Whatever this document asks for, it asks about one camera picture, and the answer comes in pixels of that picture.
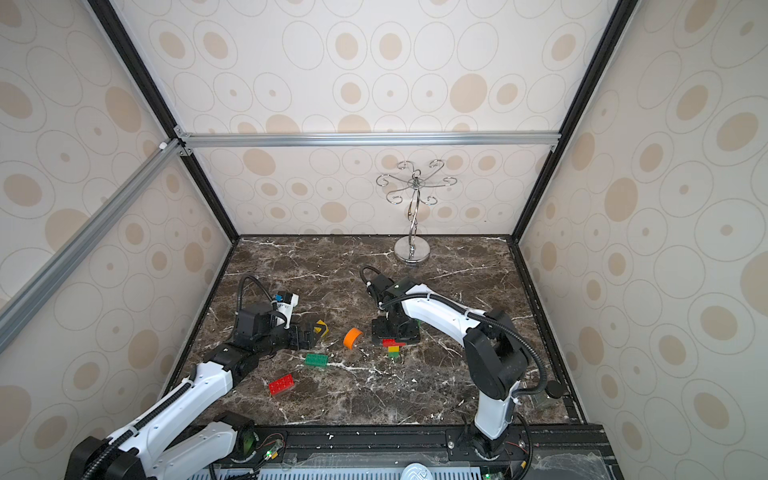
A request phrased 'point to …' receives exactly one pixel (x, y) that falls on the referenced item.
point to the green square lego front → (393, 354)
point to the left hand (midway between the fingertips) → (320, 325)
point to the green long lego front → (316, 359)
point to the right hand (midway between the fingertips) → (398, 340)
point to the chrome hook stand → (414, 249)
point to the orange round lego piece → (351, 335)
